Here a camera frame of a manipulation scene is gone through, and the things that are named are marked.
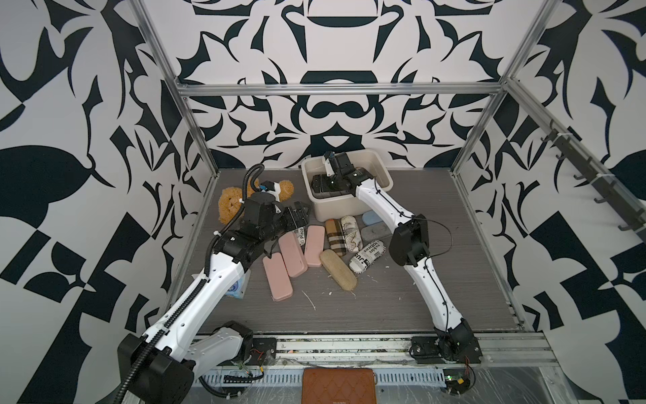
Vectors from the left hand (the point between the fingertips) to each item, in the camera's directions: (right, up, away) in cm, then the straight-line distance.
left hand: (297, 206), depth 75 cm
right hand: (+6, +10, +24) cm, 27 cm away
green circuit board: (+45, -48, -4) cm, 66 cm away
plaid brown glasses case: (+13, -13, +19) cm, 26 cm away
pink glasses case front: (-7, -26, +9) cm, 29 cm away
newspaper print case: (-1, -12, +20) cm, 23 cm away
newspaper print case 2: (+23, -18, +14) cm, 33 cm away
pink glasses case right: (+4, -15, +19) cm, 25 cm away
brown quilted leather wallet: (+12, -47, -8) cm, 49 cm away
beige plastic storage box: (+8, -1, +22) cm, 23 cm away
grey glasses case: (+27, -11, +20) cm, 35 cm away
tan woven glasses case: (+13, -22, +11) cm, 28 cm away
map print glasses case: (+19, -11, +21) cm, 30 cm away
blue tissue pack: (-19, -27, +7) cm, 34 cm away
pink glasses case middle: (-2, -20, +14) cm, 24 cm away
